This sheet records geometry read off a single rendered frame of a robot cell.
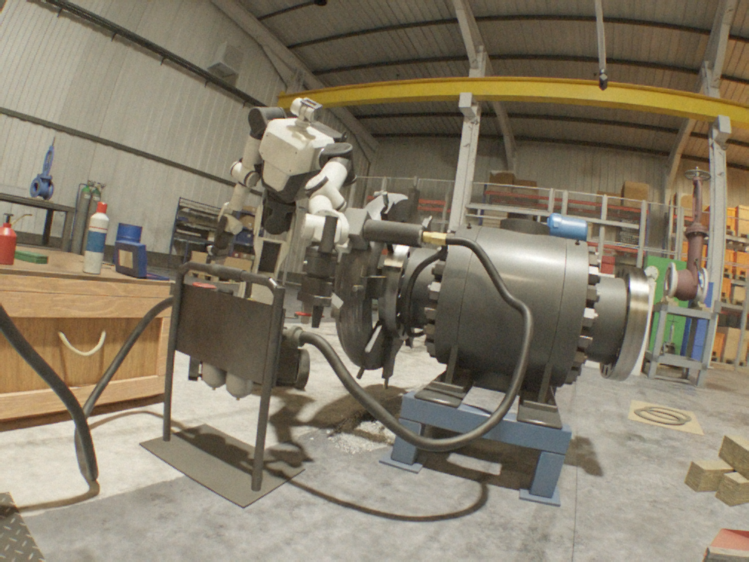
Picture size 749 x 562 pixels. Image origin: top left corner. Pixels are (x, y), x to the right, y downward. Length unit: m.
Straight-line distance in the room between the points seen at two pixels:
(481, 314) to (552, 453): 0.52
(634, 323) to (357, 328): 0.98
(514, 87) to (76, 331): 9.59
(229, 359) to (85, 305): 0.52
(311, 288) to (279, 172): 0.70
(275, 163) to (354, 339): 0.75
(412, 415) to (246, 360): 0.58
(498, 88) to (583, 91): 2.00
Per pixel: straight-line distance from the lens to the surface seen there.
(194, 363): 1.90
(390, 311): 1.54
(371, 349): 1.50
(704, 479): 1.84
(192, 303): 1.18
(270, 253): 1.82
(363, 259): 1.40
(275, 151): 1.63
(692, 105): 10.10
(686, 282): 5.47
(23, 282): 1.24
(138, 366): 1.54
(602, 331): 1.52
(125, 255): 1.51
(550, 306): 1.36
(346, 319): 1.44
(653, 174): 16.13
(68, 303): 1.31
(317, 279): 1.05
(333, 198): 1.29
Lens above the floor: 0.60
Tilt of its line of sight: level
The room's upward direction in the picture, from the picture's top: 10 degrees clockwise
